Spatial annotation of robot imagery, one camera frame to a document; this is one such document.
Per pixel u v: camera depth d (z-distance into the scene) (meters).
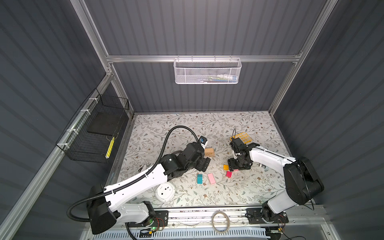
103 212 0.38
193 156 0.53
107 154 0.66
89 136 0.72
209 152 0.96
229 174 0.88
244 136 1.05
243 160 0.67
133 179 0.44
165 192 0.79
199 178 0.87
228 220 0.72
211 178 0.87
